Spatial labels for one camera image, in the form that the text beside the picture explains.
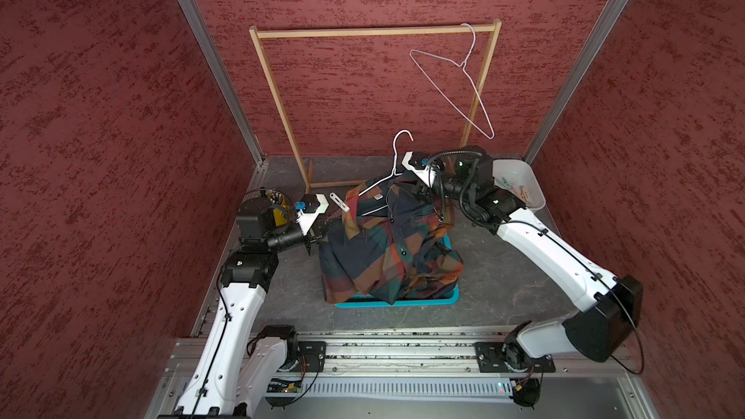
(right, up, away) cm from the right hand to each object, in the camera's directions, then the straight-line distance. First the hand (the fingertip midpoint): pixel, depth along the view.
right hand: (402, 174), depth 72 cm
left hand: (-16, -12, -4) cm, 20 cm away
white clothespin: (-15, -6, -8) cm, 18 cm away
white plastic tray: (+50, +1, +43) cm, 66 cm away
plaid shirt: (-2, -17, -2) cm, 17 cm away
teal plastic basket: (-10, -33, +2) cm, 35 cm away
